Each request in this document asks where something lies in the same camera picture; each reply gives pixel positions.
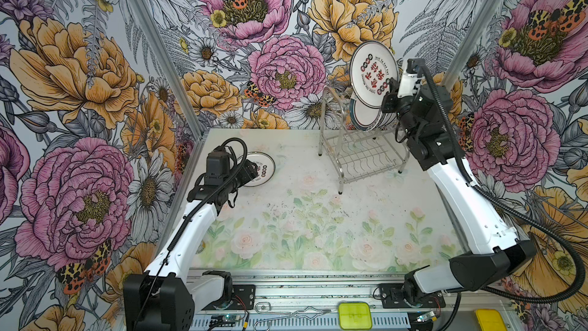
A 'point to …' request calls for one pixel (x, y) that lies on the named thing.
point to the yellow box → (490, 319)
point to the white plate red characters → (266, 168)
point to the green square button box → (354, 316)
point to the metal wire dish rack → (357, 155)
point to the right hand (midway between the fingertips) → (391, 86)
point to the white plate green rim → (364, 117)
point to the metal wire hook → (265, 314)
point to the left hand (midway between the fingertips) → (250, 176)
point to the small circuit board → (226, 318)
